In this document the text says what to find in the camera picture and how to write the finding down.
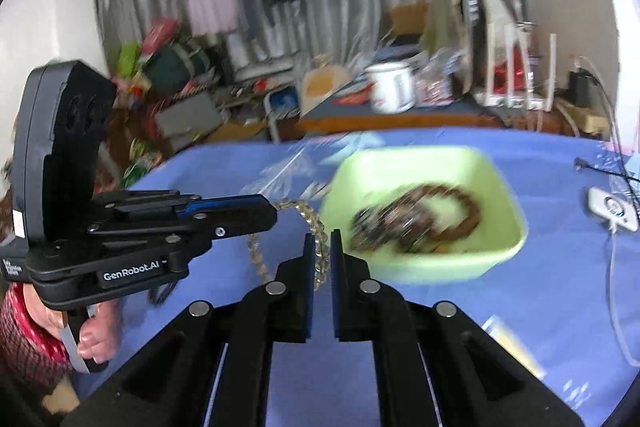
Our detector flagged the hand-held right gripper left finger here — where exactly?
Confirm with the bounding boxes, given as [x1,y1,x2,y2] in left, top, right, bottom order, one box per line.
[60,234,317,427]

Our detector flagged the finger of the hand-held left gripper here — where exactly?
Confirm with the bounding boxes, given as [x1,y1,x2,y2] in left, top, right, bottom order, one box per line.
[87,204,279,259]
[94,189,273,214]

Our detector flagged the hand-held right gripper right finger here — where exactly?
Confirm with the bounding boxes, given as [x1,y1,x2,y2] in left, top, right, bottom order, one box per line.
[330,229,586,427]

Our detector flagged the clear yellow bead bracelet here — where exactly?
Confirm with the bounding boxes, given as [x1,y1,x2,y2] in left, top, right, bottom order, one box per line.
[245,198,331,293]

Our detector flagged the black bead bracelet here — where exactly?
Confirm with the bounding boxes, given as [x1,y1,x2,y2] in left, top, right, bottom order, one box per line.
[350,203,427,254]

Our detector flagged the light green plastic basin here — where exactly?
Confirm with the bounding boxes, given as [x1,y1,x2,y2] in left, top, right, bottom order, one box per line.
[320,146,529,285]

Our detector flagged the brown wooden bead bracelet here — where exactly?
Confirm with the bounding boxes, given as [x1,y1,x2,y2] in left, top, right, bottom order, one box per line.
[397,184,484,244]

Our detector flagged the person's left forearm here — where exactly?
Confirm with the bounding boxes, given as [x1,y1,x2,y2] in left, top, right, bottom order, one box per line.
[0,281,71,374]

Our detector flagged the person's left hand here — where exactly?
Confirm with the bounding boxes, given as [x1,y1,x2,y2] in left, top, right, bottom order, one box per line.
[30,297,123,365]

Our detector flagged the green duffel bag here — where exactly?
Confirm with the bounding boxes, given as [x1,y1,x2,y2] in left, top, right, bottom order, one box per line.
[142,39,217,84]

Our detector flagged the yellow patterned bag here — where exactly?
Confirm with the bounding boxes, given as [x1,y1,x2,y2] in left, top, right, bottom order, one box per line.
[301,66,353,118]

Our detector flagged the red booklet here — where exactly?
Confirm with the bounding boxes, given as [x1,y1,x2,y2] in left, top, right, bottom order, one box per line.
[335,91,374,106]

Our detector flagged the wooden side table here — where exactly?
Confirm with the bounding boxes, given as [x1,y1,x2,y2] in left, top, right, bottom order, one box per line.
[297,94,506,136]

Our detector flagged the white enamel mug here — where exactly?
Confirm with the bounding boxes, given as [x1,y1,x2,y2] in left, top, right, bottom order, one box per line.
[365,62,418,114]

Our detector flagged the blue tree-print tablecloth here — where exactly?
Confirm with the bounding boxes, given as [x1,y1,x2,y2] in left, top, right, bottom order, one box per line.
[75,129,640,427]

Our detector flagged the clear plastic bag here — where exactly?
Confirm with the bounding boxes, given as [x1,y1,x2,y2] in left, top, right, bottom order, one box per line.
[415,49,467,106]

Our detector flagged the cardboard box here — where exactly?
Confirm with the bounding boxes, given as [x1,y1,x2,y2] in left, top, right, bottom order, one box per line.
[390,2,431,40]

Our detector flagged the white charger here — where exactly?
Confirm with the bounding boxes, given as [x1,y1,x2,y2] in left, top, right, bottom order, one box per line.
[587,186,640,234]

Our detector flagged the white router with antennas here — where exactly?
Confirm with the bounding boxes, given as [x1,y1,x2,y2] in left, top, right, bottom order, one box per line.
[482,22,559,112]

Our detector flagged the black power adapter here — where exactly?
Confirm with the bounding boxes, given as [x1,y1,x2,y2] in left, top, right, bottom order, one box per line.
[567,67,601,108]

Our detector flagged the white cable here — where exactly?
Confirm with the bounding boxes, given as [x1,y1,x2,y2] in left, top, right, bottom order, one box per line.
[606,227,640,369]

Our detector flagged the black cable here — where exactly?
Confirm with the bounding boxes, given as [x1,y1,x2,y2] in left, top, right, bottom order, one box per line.
[575,157,640,208]

